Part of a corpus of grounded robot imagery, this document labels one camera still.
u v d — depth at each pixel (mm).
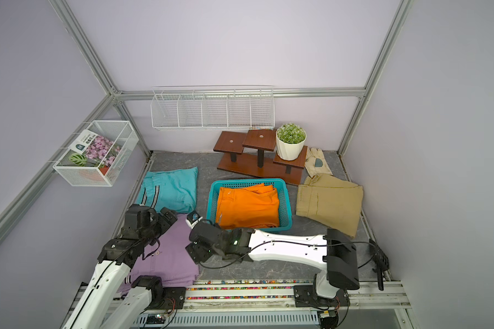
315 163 1147
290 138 866
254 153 1215
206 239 503
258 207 938
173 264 806
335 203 983
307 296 736
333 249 466
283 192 929
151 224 632
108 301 460
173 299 726
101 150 750
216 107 983
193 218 606
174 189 1010
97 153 736
